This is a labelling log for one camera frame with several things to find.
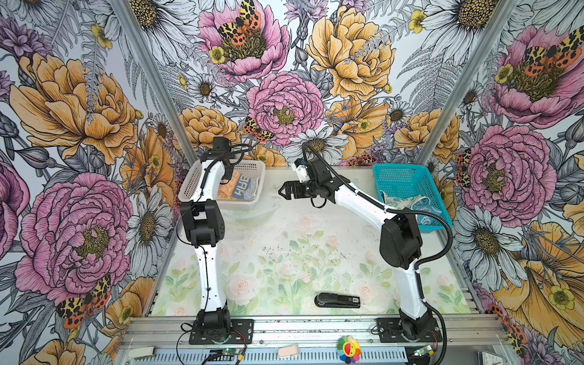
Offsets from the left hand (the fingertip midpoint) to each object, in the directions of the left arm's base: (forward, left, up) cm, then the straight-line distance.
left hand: (216, 178), depth 100 cm
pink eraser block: (-61, -31, -12) cm, 69 cm away
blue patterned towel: (-8, -90, -9) cm, 90 cm away
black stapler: (-48, -46, -8) cm, 67 cm away
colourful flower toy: (-61, -50, -12) cm, 79 cm away
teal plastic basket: (+8, -87, -12) cm, 88 cm away
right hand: (-13, -32, +3) cm, 34 cm away
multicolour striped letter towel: (+2, -8, -9) cm, 12 cm away
